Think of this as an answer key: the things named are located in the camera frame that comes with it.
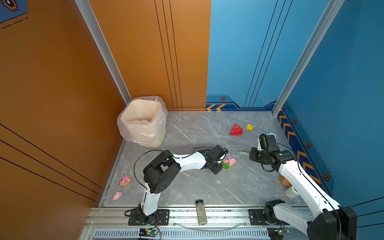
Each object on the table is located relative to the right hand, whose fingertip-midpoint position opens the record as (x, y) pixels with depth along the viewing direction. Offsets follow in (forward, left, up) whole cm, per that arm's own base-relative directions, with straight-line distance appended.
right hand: (249, 154), depth 83 cm
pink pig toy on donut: (-11, +70, -9) cm, 72 cm away
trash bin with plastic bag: (+13, +59, +15) cm, 62 cm away
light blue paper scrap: (+23, -23, -11) cm, 34 cm away
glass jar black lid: (-27, +28, -9) cm, 40 cm away
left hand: (-1, +17, -12) cm, 20 cm away
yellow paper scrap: (+29, -9, -11) cm, 32 cm away
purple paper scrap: (+3, +10, -9) cm, 14 cm away
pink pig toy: (-19, +72, -10) cm, 75 cm away
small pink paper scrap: (+1, +8, -11) cm, 13 cm away
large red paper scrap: (+24, +2, -9) cm, 26 cm away
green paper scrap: (-2, +12, -10) cm, 16 cm away
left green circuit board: (-34, +55, -13) cm, 66 cm away
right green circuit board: (-35, -8, -14) cm, 39 cm away
